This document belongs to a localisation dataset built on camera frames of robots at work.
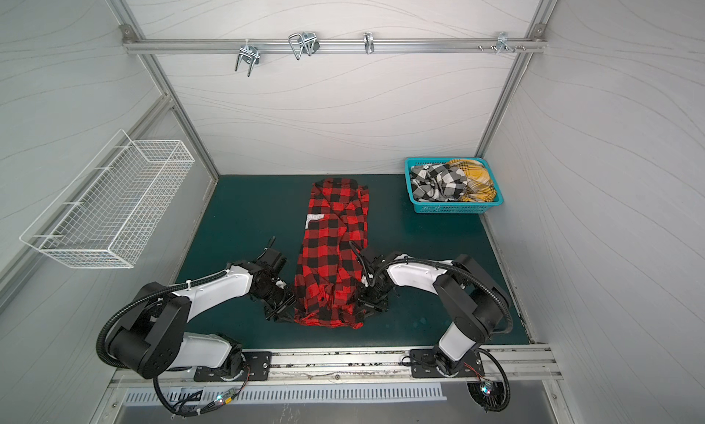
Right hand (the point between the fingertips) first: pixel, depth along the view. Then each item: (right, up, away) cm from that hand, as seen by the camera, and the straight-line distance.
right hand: (360, 308), depth 83 cm
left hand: (-16, 0, -1) cm, 16 cm away
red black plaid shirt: (-10, +11, +6) cm, 16 cm away
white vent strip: (-23, -13, -19) cm, 33 cm away
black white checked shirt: (+31, +40, +25) cm, 56 cm away
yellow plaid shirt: (+46, +38, +19) cm, 63 cm away
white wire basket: (-64, +30, -14) cm, 72 cm away
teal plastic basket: (+25, +31, +21) cm, 45 cm away
